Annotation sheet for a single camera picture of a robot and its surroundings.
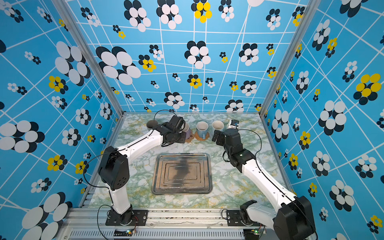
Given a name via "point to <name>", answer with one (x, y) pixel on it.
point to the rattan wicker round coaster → (197, 136)
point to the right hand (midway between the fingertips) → (223, 132)
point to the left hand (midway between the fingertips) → (184, 136)
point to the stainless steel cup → (151, 124)
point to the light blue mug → (201, 128)
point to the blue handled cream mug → (217, 125)
